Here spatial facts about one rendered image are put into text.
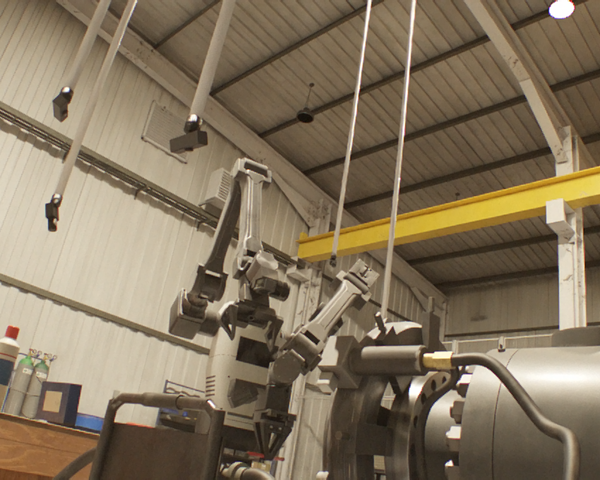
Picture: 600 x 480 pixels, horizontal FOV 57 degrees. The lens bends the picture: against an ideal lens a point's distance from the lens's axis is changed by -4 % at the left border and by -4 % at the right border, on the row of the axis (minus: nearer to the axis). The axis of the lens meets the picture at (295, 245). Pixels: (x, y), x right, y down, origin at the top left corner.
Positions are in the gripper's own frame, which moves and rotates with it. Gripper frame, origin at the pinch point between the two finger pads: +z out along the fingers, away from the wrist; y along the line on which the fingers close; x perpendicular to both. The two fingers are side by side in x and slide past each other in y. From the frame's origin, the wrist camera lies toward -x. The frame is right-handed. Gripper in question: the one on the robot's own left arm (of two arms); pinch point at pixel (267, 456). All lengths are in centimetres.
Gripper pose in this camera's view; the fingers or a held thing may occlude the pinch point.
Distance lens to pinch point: 125.6
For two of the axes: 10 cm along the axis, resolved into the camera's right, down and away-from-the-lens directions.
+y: 3.9, -3.0, -8.7
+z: -1.6, 9.1, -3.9
